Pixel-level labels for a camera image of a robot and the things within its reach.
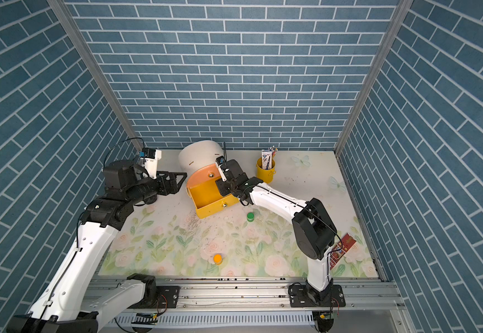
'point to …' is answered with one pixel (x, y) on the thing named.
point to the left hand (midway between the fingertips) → (183, 173)
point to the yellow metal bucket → (265, 175)
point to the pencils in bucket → (274, 151)
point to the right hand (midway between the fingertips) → (223, 181)
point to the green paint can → (250, 217)
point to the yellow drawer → (207, 199)
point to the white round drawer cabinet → (198, 155)
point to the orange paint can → (218, 259)
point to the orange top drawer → (202, 174)
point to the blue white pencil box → (266, 159)
